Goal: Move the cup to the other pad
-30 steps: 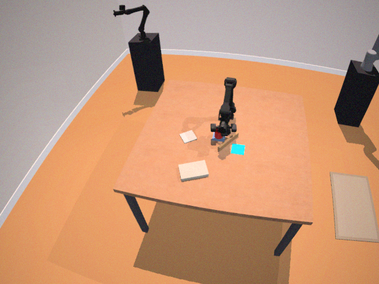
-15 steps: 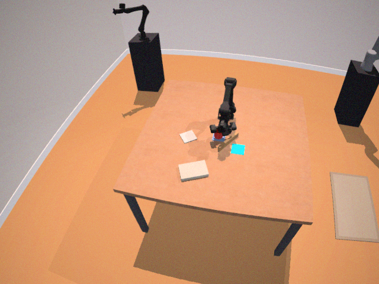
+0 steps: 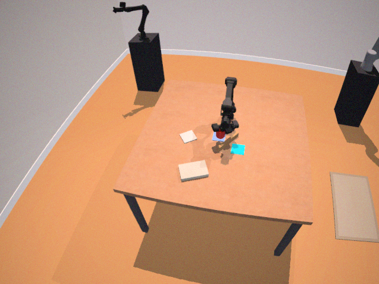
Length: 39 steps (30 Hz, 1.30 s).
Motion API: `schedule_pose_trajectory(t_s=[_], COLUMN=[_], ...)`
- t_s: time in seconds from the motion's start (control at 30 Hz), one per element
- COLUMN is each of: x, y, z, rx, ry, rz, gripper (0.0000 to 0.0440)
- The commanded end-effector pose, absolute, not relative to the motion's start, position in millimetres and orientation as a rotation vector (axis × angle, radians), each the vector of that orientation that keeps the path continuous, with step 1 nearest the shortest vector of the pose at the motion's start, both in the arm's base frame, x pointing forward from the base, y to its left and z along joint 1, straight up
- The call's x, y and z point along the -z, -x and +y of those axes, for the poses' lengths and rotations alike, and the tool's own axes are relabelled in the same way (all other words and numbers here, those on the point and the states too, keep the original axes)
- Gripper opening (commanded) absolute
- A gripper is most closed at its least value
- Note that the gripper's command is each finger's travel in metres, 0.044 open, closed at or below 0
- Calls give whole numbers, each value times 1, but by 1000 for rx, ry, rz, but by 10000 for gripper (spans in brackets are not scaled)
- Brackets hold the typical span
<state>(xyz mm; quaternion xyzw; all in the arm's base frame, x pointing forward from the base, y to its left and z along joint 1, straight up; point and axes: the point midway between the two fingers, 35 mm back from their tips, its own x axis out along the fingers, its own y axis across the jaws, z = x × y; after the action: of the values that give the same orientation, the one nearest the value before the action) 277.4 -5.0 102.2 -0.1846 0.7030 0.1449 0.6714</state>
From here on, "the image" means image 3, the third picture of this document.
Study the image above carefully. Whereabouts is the brown wooden block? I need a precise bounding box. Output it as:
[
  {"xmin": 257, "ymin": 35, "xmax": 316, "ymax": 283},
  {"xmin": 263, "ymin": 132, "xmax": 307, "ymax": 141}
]
[{"xmin": 218, "ymin": 131, "xmax": 239, "ymax": 151}]

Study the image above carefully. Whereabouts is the dark red plastic cup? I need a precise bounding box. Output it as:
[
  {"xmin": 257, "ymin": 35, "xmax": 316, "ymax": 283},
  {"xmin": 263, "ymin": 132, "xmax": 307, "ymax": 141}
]
[{"xmin": 216, "ymin": 130, "xmax": 225, "ymax": 139}]

